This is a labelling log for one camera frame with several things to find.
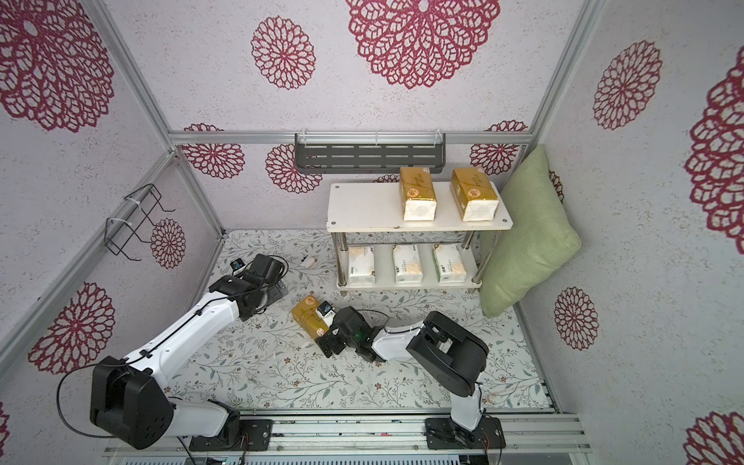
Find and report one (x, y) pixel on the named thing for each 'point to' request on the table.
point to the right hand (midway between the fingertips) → (323, 328)
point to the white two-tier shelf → (377, 249)
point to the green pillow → (543, 233)
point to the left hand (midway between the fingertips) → (266, 296)
